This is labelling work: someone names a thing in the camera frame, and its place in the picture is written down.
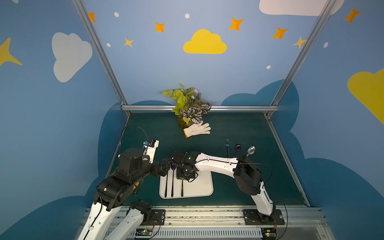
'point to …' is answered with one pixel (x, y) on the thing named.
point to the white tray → (170, 187)
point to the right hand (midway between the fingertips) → (181, 177)
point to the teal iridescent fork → (182, 191)
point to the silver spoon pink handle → (250, 150)
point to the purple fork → (166, 188)
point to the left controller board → (144, 232)
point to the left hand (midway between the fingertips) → (161, 154)
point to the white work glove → (197, 129)
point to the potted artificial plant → (190, 108)
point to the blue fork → (227, 145)
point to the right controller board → (269, 233)
